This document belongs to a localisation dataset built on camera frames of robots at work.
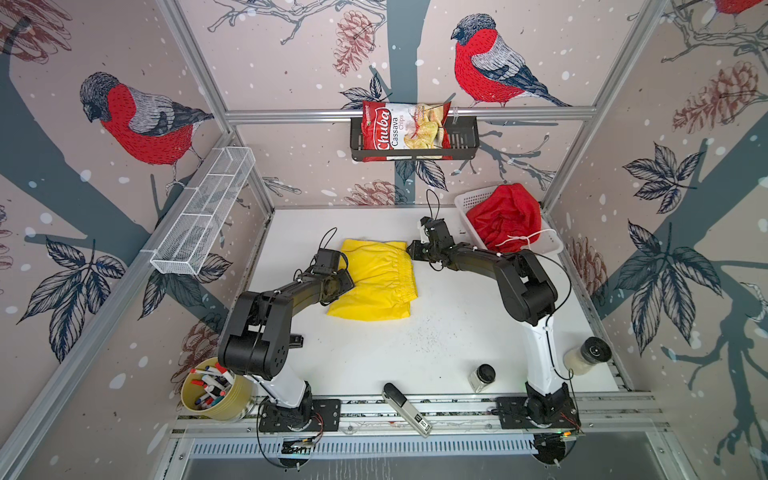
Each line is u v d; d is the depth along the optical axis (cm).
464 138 95
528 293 57
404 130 88
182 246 71
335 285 80
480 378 71
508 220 110
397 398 72
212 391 68
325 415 73
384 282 95
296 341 84
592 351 73
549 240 100
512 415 73
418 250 94
